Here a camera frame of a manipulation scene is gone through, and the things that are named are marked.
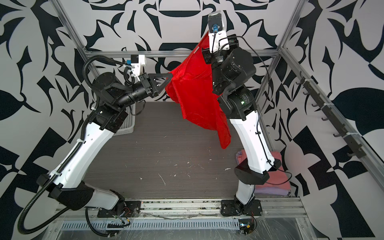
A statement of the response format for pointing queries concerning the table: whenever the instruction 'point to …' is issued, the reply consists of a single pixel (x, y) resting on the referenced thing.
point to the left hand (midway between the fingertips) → (171, 71)
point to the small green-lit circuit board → (247, 225)
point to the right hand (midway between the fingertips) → (224, 24)
